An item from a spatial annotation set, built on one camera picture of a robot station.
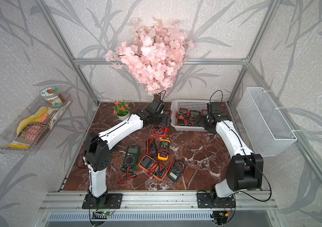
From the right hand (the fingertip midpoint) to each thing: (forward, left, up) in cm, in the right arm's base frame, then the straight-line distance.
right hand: (201, 123), depth 88 cm
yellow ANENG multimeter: (-13, +24, -12) cm, 30 cm away
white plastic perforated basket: (+25, +14, -9) cm, 30 cm away
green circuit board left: (-45, +53, -15) cm, 70 cm away
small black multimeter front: (-25, +17, -11) cm, 32 cm away
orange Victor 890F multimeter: (+14, +11, -10) cm, 21 cm away
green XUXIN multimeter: (+13, +2, -11) cm, 17 cm away
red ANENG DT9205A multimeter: (-7, +26, +2) cm, 27 cm away
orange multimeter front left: (-21, +33, -11) cm, 41 cm away
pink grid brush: (-20, +81, +20) cm, 85 cm away
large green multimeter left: (-16, +44, -13) cm, 49 cm away
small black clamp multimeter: (-10, +32, -11) cm, 36 cm away
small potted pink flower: (+14, +54, -2) cm, 56 cm away
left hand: (+2, +22, +1) cm, 22 cm away
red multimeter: (+19, -7, -11) cm, 23 cm away
